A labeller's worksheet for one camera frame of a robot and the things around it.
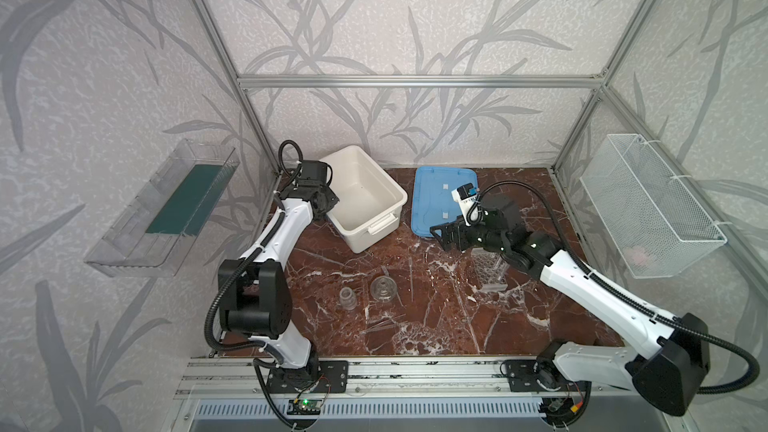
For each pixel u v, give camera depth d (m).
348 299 0.81
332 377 0.74
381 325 0.82
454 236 0.67
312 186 0.68
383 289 0.83
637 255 0.72
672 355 0.38
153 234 0.63
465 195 0.65
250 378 0.75
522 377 0.74
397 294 0.87
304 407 0.72
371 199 1.08
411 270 0.92
